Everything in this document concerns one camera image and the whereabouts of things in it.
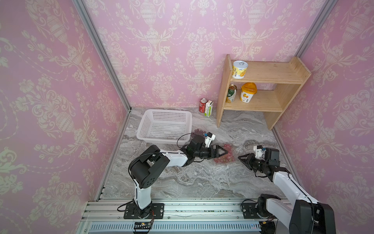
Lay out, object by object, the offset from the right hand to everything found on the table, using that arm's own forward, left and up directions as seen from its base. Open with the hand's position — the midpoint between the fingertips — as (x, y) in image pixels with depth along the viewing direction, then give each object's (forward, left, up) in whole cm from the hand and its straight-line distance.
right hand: (240, 157), depth 86 cm
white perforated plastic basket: (+31, +47, -5) cm, 56 cm away
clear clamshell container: (+6, +2, -2) cm, 7 cm away
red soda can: (+44, +18, 0) cm, 48 cm away
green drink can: (+30, +3, +24) cm, 39 cm away
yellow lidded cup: (+33, -8, +24) cm, 41 cm away
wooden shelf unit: (+32, -21, +15) cm, 41 cm away
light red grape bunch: (+1, +7, -2) cm, 8 cm away
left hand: (-1, +11, +5) cm, 12 cm away
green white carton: (+39, +14, +3) cm, 42 cm away
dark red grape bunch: (+21, +24, 0) cm, 32 cm away
